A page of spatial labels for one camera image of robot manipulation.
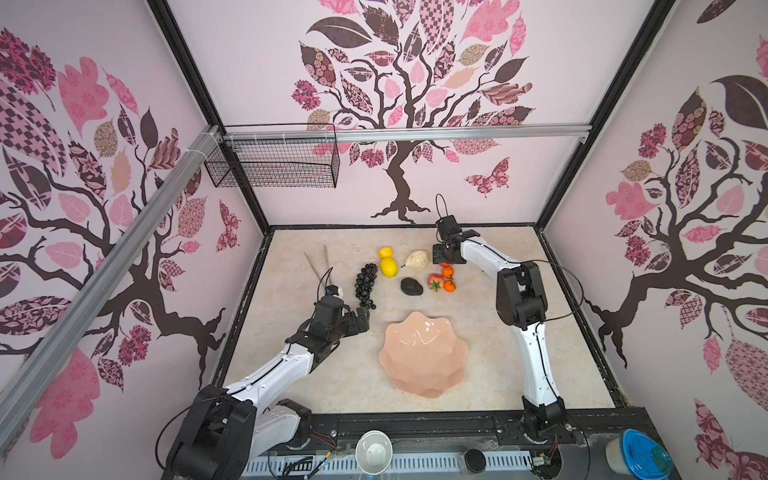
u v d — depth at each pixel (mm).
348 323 776
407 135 929
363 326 793
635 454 629
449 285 993
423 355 854
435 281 976
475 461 619
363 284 977
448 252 806
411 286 972
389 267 1012
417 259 1035
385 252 1076
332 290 785
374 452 709
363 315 792
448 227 854
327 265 1086
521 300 612
